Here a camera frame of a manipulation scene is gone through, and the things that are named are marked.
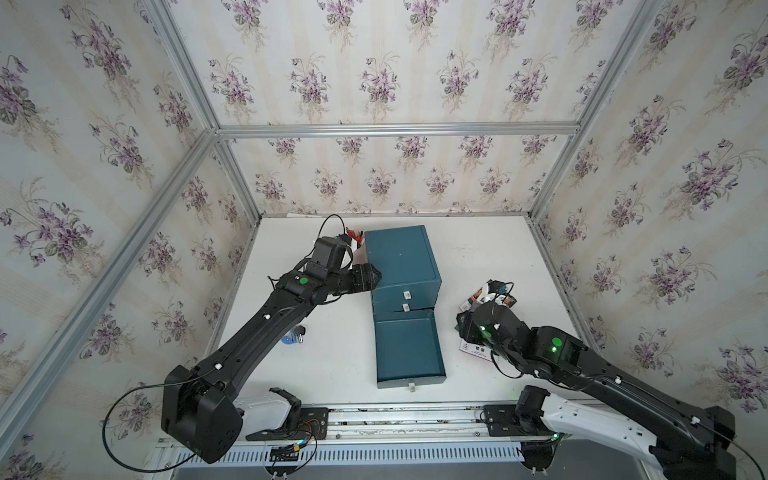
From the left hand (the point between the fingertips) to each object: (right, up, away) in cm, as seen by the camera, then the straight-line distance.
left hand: (375, 279), depth 77 cm
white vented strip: (+1, -41, -7) cm, 41 cm away
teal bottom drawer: (+9, -20, +5) cm, 23 cm away
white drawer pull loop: (+9, -8, +5) cm, 13 cm away
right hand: (+23, -10, -4) cm, 25 cm away
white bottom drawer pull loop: (+10, -28, -1) cm, 30 cm away
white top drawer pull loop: (+9, -4, -1) cm, 9 cm away
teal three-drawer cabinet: (+10, 0, +2) cm, 10 cm away
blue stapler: (-24, -18, +9) cm, 31 cm away
